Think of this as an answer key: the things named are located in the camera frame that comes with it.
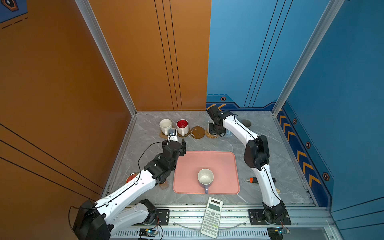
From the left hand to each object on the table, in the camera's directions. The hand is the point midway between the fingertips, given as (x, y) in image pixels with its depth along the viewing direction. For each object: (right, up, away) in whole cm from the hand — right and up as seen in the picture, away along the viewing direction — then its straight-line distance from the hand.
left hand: (177, 138), depth 78 cm
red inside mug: (0, +6, +26) cm, 27 cm away
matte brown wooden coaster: (+2, 0, +24) cm, 25 cm away
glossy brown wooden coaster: (+11, +2, +27) cm, 30 cm away
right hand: (+21, +2, +21) cm, 30 cm away
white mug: (-12, +7, +26) cm, 30 cm away
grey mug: (+44, +9, +21) cm, 49 cm away
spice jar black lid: (-7, -26, +2) cm, 27 cm away
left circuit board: (-13, -44, -8) cm, 47 cm away
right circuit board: (+47, -44, -8) cm, 65 cm away
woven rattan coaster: (+18, +1, +27) cm, 32 cm away
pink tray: (+28, -18, +13) cm, 36 cm away
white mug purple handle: (+16, -22, +7) cm, 28 cm away
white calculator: (+18, -39, -6) cm, 43 cm away
